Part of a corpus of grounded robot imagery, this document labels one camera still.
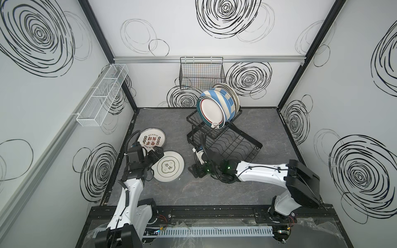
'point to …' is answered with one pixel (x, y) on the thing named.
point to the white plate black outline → (169, 168)
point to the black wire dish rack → (228, 142)
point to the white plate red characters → (150, 137)
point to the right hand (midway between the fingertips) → (192, 167)
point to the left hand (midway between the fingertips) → (156, 152)
